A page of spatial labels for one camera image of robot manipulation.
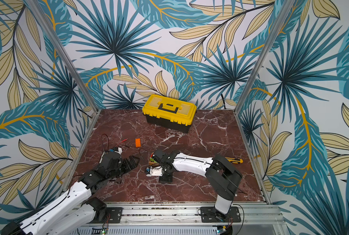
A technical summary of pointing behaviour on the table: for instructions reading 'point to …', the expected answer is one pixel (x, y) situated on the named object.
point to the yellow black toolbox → (174, 113)
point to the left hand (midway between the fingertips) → (134, 164)
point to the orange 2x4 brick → (137, 142)
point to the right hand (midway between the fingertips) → (163, 175)
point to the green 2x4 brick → (151, 159)
